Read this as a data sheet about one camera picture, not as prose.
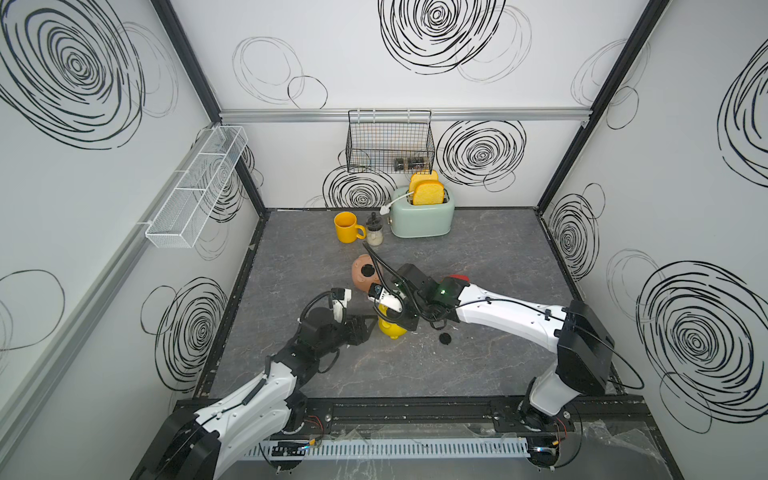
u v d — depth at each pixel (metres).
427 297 0.61
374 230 1.02
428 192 0.98
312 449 0.69
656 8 0.71
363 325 0.73
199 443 0.41
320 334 0.63
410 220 1.03
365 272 0.91
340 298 0.75
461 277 1.02
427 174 0.89
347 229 1.04
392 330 0.80
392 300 0.70
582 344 0.43
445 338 0.87
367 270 0.92
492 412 0.75
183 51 0.77
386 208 1.03
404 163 0.88
